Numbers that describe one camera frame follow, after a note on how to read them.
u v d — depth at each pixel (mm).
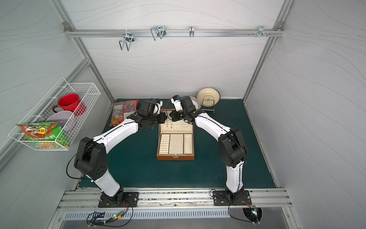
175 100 800
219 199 734
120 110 1076
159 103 816
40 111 618
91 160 455
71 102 662
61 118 641
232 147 504
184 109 703
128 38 785
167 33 786
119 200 651
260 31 765
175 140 908
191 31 755
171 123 931
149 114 705
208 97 1038
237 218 675
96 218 689
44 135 537
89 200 751
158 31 765
